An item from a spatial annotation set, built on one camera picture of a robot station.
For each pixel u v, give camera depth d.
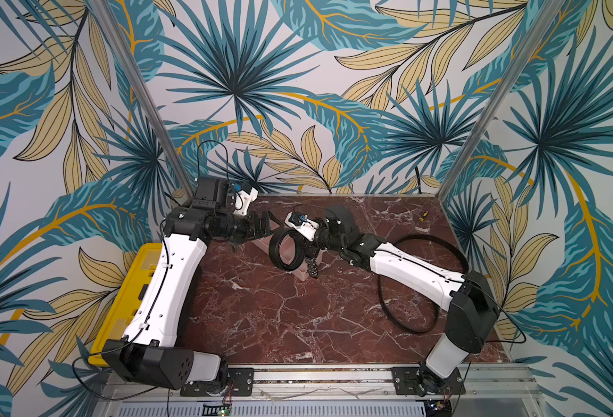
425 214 1.13
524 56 0.76
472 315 0.44
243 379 0.74
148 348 0.37
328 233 0.65
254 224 0.60
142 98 0.85
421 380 0.67
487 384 0.76
